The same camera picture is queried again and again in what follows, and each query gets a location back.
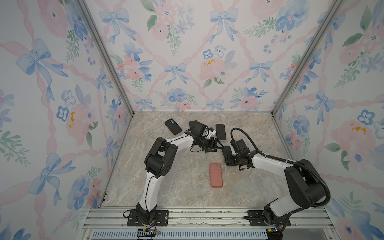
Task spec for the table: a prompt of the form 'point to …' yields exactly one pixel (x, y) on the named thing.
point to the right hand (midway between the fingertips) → (229, 158)
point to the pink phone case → (216, 177)
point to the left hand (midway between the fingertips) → (221, 148)
